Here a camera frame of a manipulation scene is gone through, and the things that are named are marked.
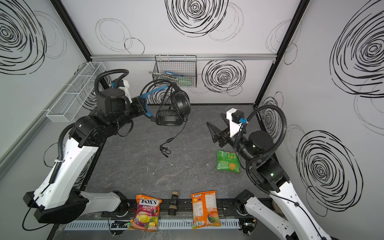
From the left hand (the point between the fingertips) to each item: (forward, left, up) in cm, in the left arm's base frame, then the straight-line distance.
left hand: (147, 99), depth 60 cm
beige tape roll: (-30, -61, -42) cm, 79 cm away
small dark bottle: (-31, -10, -41) cm, 53 cm away
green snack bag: (-7, -39, -42) cm, 58 cm away
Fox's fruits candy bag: (-36, +1, -39) cm, 53 cm away
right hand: (-8, -27, -1) cm, 28 cm away
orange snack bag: (-33, -26, -42) cm, 59 cm away
